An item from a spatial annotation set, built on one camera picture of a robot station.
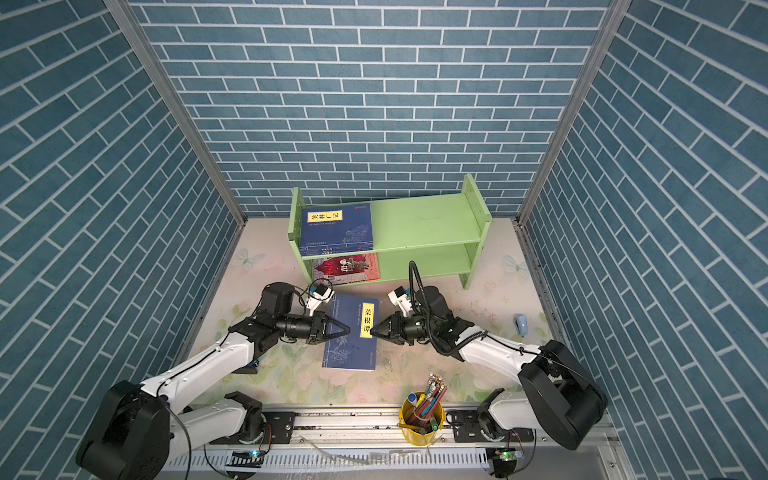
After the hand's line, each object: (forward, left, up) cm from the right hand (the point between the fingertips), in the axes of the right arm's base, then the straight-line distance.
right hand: (370, 330), depth 76 cm
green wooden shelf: (+23, -18, +13) cm, 32 cm away
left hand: (-2, +6, +1) cm, 6 cm away
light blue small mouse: (+11, -44, -12) cm, 47 cm away
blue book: (+19, +11, +17) cm, 28 cm away
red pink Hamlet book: (+19, +9, 0) cm, 21 cm away
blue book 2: (-5, +2, -1) cm, 5 cm away
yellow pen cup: (-18, -14, -5) cm, 23 cm away
